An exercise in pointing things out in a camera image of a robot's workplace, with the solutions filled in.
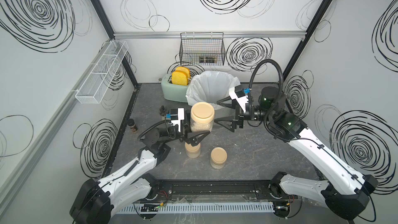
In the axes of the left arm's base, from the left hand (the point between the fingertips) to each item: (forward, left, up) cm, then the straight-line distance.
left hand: (207, 124), depth 56 cm
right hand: (+4, -4, +3) cm, 6 cm away
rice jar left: (-1, +6, -26) cm, 27 cm away
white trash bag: (+36, -3, -18) cm, 41 cm away
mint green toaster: (+41, +20, -29) cm, 54 cm away
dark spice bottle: (+14, +41, -30) cm, 53 cm away
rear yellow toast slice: (+47, +14, -13) cm, 51 cm away
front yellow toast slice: (+42, +17, -17) cm, 49 cm away
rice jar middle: (-3, -7, -26) cm, 27 cm away
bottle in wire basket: (+45, -3, -4) cm, 46 cm away
